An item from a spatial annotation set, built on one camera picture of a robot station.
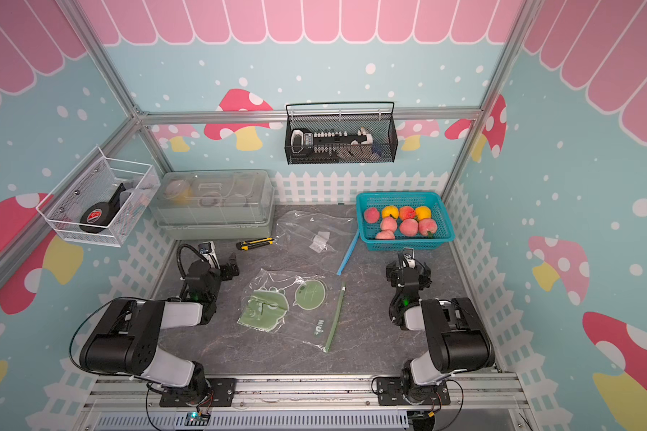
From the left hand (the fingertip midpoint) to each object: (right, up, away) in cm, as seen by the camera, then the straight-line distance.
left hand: (222, 258), depth 93 cm
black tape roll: (-24, +13, -24) cm, 36 cm away
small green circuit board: (+1, -42, -20) cm, 47 cm away
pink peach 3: (+76, +12, +12) cm, 78 cm away
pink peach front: (+59, +8, +9) cm, 61 cm away
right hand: (+66, -1, -1) cm, 66 cm away
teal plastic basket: (+81, +23, +19) cm, 86 cm away
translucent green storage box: (-1, +19, +6) cm, 20 cm away
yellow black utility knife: (+8, +5, +12) cm, 15 cm away
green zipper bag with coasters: (+29, -16, -4) cm, 34 cm away
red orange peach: (+70, +17, +18) cm, 74 cm away
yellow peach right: (+76, +18, +17) cm, 80 cm away
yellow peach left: (+63, +18, +18) cm, 68 cm away
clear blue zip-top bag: (+31, +5, +12) cm, 34 cm away
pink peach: (+55, +16, +16) cm, 59 cm away
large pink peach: (+69, +11, +12) cm, 71 cm away
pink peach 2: (+61, +13, +13) cm, 64 cm away
